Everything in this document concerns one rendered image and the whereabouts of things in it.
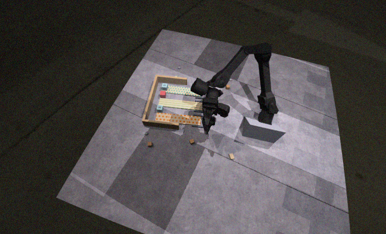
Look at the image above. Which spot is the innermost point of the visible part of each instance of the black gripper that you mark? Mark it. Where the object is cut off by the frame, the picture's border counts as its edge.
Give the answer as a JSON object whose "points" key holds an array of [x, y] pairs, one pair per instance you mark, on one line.
{"points": [[209, 107]]}

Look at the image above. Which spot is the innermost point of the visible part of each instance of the beige strip with teal polka dots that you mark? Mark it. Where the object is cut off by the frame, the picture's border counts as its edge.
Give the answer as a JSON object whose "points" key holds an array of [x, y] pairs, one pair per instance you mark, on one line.
{"points": [[190, 93]]}

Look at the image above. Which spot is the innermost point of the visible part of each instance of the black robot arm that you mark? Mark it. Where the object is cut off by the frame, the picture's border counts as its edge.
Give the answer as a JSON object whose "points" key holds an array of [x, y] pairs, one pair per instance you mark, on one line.
{"points": [[266, 99]]}

